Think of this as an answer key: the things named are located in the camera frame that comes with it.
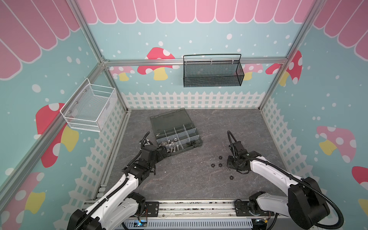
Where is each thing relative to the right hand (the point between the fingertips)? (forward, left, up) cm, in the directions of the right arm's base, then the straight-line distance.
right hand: (229, 163), depth 88 cm
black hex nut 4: (-8, -1, -3) cm, 8 cm away
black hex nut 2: (0, +10, -3) cm, 10 cm away
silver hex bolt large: (+13, +32, -1) cm, 35 cm away
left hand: (+3, +41, +7) cm, 42 cm away
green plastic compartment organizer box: (+25, +35, +1) cm, 43 cm away
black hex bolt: (+17, +22, -2) cm, 28 cm away
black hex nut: (+5, +4, -2) cm, 7 cm away
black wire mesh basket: (+55, +15, +27) cm, 63 cm away
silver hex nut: (+18, +34, -1) cm, 39 cm away
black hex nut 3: (0, +5, -3) cm, 6 cm away
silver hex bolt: (+9, +34, -1) cm, 36 cm away
